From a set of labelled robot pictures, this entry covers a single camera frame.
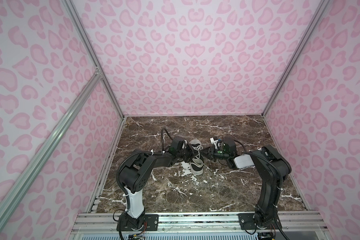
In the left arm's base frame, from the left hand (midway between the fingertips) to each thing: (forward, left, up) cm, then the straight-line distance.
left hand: (202, 149), depth 90 cm
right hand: (-1, +1, -1) cm, 1 cm away
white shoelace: (+4, +2, -4) cm, 6 cm away
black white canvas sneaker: (-9, +4, -2) cm, 10 cm away
